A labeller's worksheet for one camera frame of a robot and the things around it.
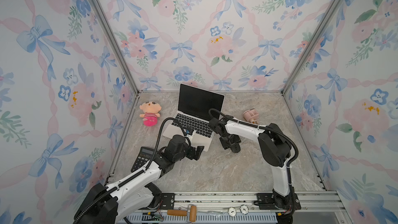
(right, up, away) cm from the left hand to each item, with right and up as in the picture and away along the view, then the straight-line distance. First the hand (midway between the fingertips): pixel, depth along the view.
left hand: (197, 143), depth 82 cm
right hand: (+21, -3, +9) cm, 23 cm away
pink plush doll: (-31, +17, +18) cm, 40 cm away
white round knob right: (+22, -28, -10) cm, 37 cm away
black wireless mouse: (+22, -5, +8) cm, 24 cm away
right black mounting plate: (+33, -26, -9) cm, 43 cm away
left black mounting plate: (-14, -26, -8) cm, 31 cm away
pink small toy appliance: (+34, +14, +18) cm, 41 cm away
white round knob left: (+16, -29, -11) cm, 35 cm away
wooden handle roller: (-3, -29, -12) cm, 32 cm away
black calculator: (-29, -7, +4) cm, 30 cm away
